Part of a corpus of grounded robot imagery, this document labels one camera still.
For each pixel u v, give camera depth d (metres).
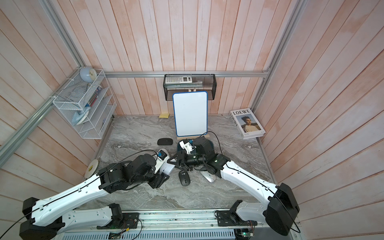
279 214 0.39
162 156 0.59
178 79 0.90
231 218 0.66
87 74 0.80
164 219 0.75
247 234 0.70
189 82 0.90
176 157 0.65
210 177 0.86
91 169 0.92
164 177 0.60
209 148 0.60
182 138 0.98
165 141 1.04
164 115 1.21
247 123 1.11
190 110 0.88
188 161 0.63
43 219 0.38
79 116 0.81
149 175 0.53
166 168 0.67
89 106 0.82
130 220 0.73
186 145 0.70
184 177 0.86
